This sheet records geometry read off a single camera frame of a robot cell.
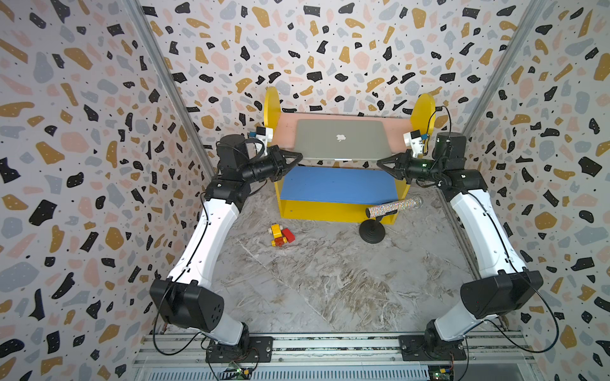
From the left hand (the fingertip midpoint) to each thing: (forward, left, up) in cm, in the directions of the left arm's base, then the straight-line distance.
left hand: (304, 157), depth 65 cm
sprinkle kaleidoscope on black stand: (+3, -27, -43) cm, 51 cm away
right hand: (+1, -21, -4) cm, 22 cm away
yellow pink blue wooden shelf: (+14, -13, -30) cm, 35 cm away
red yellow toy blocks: (0, +11, -40) cm, 42 cm away
